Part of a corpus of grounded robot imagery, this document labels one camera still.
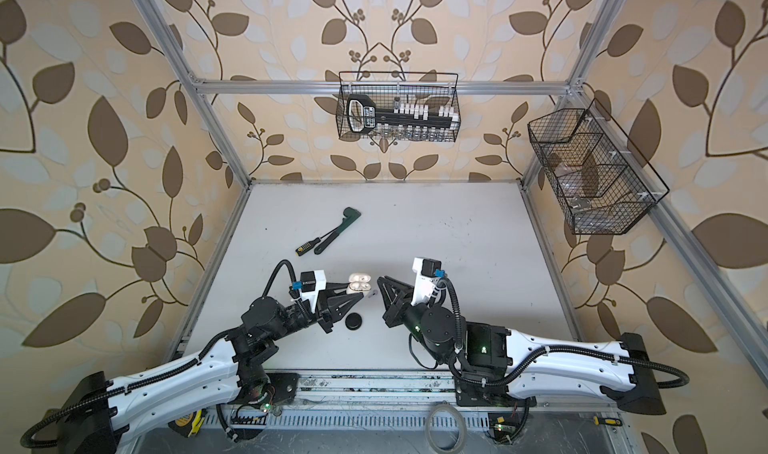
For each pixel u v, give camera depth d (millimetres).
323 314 594
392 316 542
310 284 561
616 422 692
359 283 642
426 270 545
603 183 730
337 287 639
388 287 630
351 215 1085
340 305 626
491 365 470
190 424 678
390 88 897
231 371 550
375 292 599
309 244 1008
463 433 664
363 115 843
